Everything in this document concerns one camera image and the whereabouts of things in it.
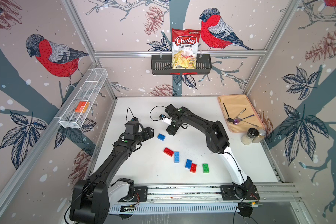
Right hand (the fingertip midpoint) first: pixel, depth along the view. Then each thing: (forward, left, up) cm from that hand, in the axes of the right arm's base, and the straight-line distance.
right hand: (172, 128), depth 100 cm
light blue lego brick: (-21, -4, 0) cm, 22 cm away
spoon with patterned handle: (+17, -55, -2) cm, 58 cm away
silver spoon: (+11, -52, 0) cm, 53 cm away
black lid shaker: (-8, -51, +9) cm, 52 cm away
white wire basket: (-14, +51, +30) cm, 61 cm away
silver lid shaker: (-7, -58, +8) cm, 59 cm away
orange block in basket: (-9, +46, +32) cm, 57 cm away
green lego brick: (-27, -21, 0) cm, 34 cm away
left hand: (-9, +12, +12) cm, 19 cm away
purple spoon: (+8, -49, -1) cm, 50 cm away
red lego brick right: (-27, -14, 0) cm, 31 cm away
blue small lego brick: (-25, -11, 0) cm, 28 cm away
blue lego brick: (-8, +7, 0) cm, 11 cm away
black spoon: (+9, -44, -1) cm, 45 cm away
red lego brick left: (-18, +1, 0) cm, 18 cm away
